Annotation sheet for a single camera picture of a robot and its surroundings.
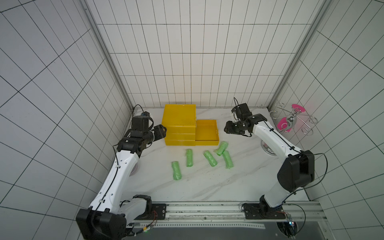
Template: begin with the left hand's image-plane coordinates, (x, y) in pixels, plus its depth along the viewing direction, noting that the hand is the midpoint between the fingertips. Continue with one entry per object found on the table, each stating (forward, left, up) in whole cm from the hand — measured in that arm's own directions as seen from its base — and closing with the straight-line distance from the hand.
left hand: (161, 133), depth 77 cm
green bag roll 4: (-6, -38, -21) cm, 44 cm away
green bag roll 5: (+5, -36, -20) cm, 42 cm away
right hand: (+10, -38, -6) cm, 39 cm away
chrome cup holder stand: (+7, -69, +7) cm, 70 cm away
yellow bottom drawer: (+14, -26, -19) cm, 35 cm away
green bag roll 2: (-4, -15, -21) cm, 26 cm away
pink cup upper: (+18, -76, +3) cm, 79 cm away
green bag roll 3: (-5, -28, -20) cm, 35 cm away
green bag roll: (-12, -7, -22) cm, 26 cm away
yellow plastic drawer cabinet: (+9, -9, -1) cm, 13 cm away
